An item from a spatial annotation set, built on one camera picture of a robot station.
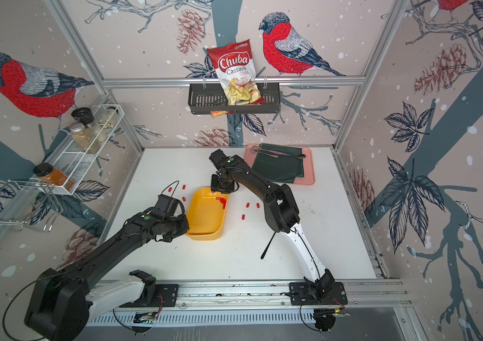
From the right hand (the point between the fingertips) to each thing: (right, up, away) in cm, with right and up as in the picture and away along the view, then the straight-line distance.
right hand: (214, 190), depth 95 cm
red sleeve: (+13, -12, -2) cm, 18 cm away
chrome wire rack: (-48, +1, -36) cm, 60 cm away
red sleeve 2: (+16, -7, +3) cm, 17 cm away
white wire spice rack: (-48, +10, -22) cm, 54 cm away
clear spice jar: (-41, +29, -12) cm, 52 cm away
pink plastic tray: (+49, +12, +19) cm, 54 cm away
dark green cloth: (+33, +13, +19) cm, 40 cm away
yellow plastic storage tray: (-3, -12, -2) cm, 12 cm away
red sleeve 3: (+20, -7, +3) cm, 22 cm away
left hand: (-7, -12, -11) cm, 17 cm away
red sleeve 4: (+3, -5, +3) cm, 7 cm away
